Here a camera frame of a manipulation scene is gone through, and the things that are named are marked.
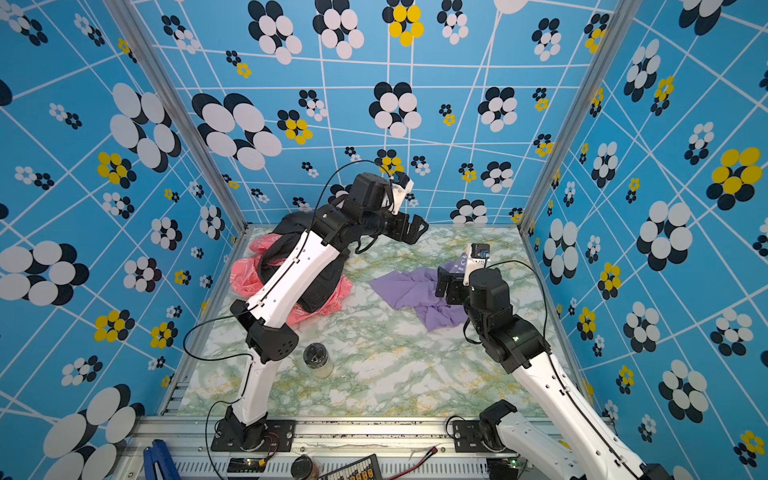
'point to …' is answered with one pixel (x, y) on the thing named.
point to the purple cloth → (416, 290)
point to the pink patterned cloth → (245, 272)
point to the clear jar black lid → (316, 357)
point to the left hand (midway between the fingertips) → (415, 218)
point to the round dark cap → (302, 467)
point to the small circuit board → (247, 465)
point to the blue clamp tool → (159, 453)
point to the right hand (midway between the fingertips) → (459, 270)
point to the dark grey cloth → (291, 227)
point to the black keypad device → (366, 468)
